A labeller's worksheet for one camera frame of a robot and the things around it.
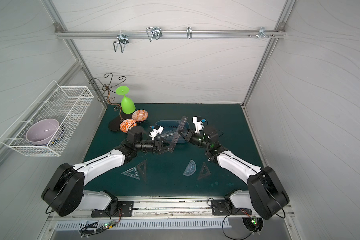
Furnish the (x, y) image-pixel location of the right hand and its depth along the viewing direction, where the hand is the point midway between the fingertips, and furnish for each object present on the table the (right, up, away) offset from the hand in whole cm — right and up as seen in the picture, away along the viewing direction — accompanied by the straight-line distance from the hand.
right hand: (177, 130), depth 77 cm
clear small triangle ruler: (-27, -25, +9) cm, 38 cm away
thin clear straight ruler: (-7, -5, +24) cm, 26 cm away
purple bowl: (-57, +1, -16) cm, 59 cm away
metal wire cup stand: (-47, +2, +30) cm, 56 cm away
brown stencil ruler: (0, -1, +1) cm, 1 cm away
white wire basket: (-59, +14, +1) cm, 61 cm away
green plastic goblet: (-31, +14, +12) cm, 36 cm away
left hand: (-3, -9, -4) cm, 10 cm away
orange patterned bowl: (-38, +2, +27) cm, 47 cm away
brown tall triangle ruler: (-21, -26, +9) cm, 35 cm away
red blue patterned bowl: (-30, +8, +34) cm, 46 cm away
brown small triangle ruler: (+16, -25, +9) cm, 31 cm away
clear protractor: (+7, -24, +10) cm, 26 cm away
